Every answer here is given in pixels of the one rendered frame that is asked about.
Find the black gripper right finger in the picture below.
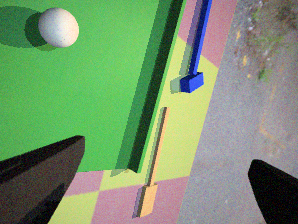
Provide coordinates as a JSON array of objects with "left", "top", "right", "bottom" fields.
[{"left": 248, "top": 159, "right": 298, "bottom": 224}]

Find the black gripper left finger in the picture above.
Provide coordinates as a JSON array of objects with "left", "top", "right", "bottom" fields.
[{"left": 0, "top": 135, "right": 85, "bottom": 224}]

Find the green putting mat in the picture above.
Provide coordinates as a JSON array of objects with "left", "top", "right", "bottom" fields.
[{"left": 0, "top": 0, "right": 173, "bottom": 172}]

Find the white golf ball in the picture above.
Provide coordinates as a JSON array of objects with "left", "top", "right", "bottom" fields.
[{"left": 38, "top": 7, "right": 79, "bottom": 48}]

